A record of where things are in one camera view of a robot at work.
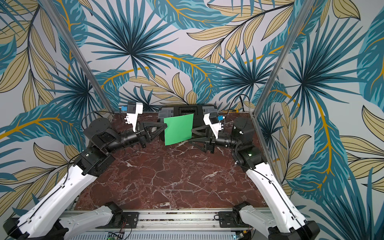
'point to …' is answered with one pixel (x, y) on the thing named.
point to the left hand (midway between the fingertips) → (165, 129)
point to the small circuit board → (115, 235)
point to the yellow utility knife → (236, 111)
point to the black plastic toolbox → (198, 111)
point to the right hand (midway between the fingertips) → (191, 135)
